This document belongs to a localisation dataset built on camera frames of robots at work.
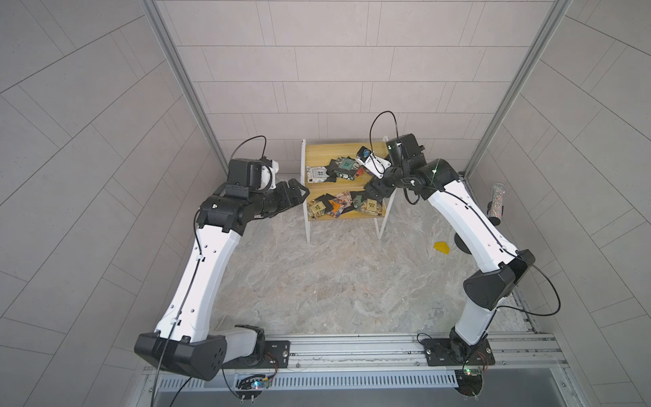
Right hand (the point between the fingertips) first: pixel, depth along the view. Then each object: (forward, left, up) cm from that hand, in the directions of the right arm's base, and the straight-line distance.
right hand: (373, 173), depth 76 cm
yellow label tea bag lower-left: (-2, +19, -13) cm, 23 cm away
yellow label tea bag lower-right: (-2, 0, -14) cm, 15 cm away
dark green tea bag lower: (0, +5, -14) cm, 14 cm away
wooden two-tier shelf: (+7, +17, +3) cm, 19 cm away
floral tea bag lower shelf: (+3, +8, -14) cm, 17 cm away
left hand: (-9, +20, +3) cm, 22 cm away
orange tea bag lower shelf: (-2, +12, -14) cm, 18 cm away
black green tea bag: (-1, +13, +3) cm, 13 cm away
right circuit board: (-50, -21, -32) cm, 63 cm away
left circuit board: (-48, +37, -28) cm, 67 cm away
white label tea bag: (-2, +17, +3) cm, 18 cm away
